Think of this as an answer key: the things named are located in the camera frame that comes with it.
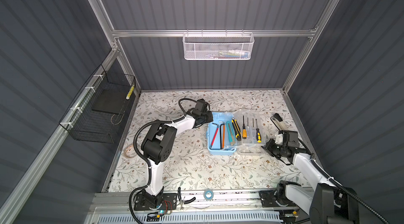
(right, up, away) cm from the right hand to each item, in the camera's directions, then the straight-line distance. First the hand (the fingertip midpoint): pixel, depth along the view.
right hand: (265, 146), depth 88 cm
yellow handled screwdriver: (-13, +9, -4) cm, 16 cm away
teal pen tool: (-19, +8, +1) cm, 21 cm away
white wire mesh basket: (-24, +71, +36) cm, 83 cm away
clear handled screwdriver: (-8, +9, -3) cm, 12 cm away
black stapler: (+13, +13, +11) cm, 21 cm away
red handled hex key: (-28, +5, +9) cm, 30 cm away
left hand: (-29, +16, +11) cm, 35 cm away
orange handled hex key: (-23, +4, +9) cm, 25 cm away
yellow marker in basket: (-74, +30, -6) cm, 80 cm away
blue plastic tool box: (-12, +1, -6) cm, 13 cm away
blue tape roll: (-32, -21, -11) cm, 40 cm away
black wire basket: (-84, +21, -14) cm, 88 cm away
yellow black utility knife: (-16, +10, +2) cm, 19 cm away
